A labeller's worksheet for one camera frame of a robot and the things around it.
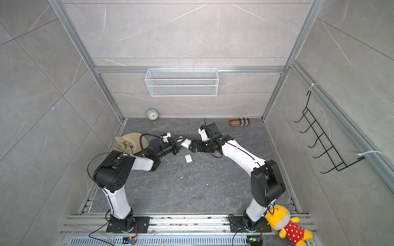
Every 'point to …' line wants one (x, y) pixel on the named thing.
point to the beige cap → (130, 143)
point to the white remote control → (186, 143)
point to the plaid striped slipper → (240, 121)
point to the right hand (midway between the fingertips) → (196, 146)
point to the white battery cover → (188, 158)
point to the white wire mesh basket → (182, 82)
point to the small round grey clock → (152, 115)
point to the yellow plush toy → (278, 218)
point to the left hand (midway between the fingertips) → (186, 136)
